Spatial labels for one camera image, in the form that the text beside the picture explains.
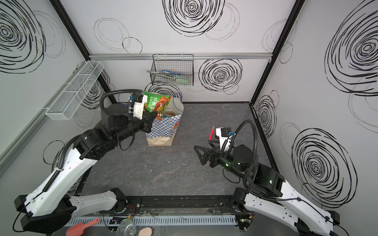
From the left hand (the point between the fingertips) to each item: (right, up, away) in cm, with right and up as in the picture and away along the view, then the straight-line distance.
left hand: (157, 114), depth 61 cm
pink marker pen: (+27, -15, +38) cm, 49 cm away
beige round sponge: (-7, -54, +6) cm, 55 cm away
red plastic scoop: (-37, -52, +5) cm, 64 cm away
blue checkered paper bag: (-1, -8, +24) cm, 25 cm away
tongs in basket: (-3, +26, +31) cm, 40 cm away
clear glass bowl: (-16, -53, +7) cm, 56 cm away
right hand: (+18, -12, -3) cm, 22 cm away
